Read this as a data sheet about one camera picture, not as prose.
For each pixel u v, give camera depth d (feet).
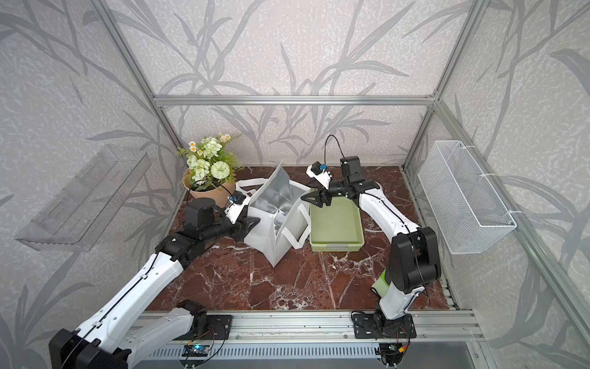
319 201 2.42
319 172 2.31
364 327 2.38
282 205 3.39
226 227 2.11
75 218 2.13
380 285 2.71
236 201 2.10
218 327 2.46
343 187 2.37
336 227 3.21
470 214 1.95
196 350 2.33
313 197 2.42
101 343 1.25
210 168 2.65
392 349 2.43
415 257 1.50
